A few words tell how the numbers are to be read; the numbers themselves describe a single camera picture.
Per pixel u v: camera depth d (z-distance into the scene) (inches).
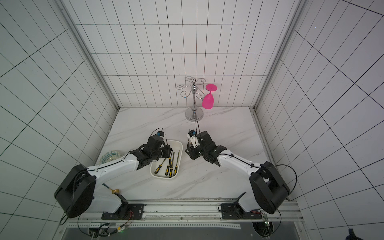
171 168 34.1
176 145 36.6
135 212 28.6
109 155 35.4
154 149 26.7
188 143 38.5
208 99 38.7
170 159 34.3
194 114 45.7
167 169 33.7
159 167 34.4
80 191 16.2
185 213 28.7
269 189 16.6
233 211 25.6
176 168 34.4
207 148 25.8
